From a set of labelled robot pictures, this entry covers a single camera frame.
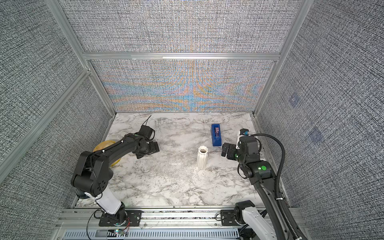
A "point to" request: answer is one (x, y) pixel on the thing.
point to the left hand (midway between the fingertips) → (155, 150)
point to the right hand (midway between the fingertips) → (232, 143)
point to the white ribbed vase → (202, 157)
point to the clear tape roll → (216, 130)
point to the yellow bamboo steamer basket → (102, 145)
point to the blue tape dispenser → (216, 140)
